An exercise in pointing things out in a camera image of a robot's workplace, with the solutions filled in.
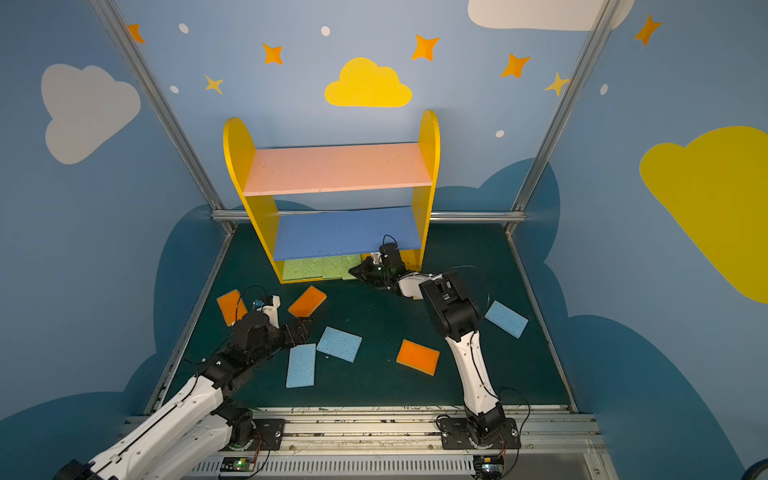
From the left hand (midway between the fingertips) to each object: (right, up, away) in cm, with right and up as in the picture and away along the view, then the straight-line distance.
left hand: (301, 320), depth 82 cm
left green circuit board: (-12, -32, -11) cm, 36 cm away
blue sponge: (+10, -8, +6) cm, 14 cm away
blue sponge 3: (+63, -2, +11) cm, 64 cm away
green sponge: (-8, +13, +22) cm, 27 cm away
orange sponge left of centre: (-2, +2, +16) cm, 16 cm away
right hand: (+11, +14, +18) cm, 25 cm away
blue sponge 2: (-1, -13, +2) cm, 14 cm away
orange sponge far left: (-28, +1, +16) cm, 32 cm away
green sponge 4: (+11, +17, +25) cm, 32 cm away
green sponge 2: (-2, +14, +22) cm, 27 cm away
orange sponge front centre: (+34, -12, +4) cm, 36 cm away
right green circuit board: (+49, -33, -11) cm, 60 cm away
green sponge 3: (+5, +14, +22) cm, 27 cm away
